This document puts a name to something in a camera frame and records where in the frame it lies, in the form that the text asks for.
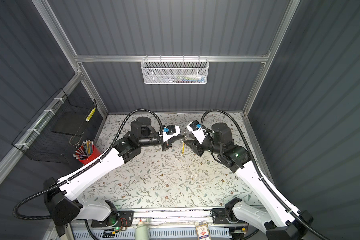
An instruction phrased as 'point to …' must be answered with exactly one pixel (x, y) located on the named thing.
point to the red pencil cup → (86, 152)
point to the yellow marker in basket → (90, 114)
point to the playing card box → (202, 231)
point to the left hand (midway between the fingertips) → (183, 134)
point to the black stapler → (60, 226)
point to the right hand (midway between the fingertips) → (190, 139)
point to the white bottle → (142, 231)
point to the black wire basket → (64, 122)
